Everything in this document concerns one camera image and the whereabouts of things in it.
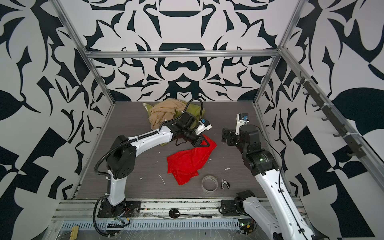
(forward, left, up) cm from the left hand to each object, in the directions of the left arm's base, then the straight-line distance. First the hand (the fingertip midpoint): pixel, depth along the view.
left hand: (211, 142), depth 81 cm
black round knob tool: (-30, +19, -12) cm, 38 cm away
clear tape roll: (-17, +1, -15) cm, 22 cm away
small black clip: (-16, -7, -14) cm, 23 cm away
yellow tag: (-36, +64, -14) cm, 75 cm away
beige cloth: (+32, +28, -9) cm, 44 cm away
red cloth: (-9, +14, -8) cm, 18 cm away
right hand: (0, -10, +13) cm, 16 cm away
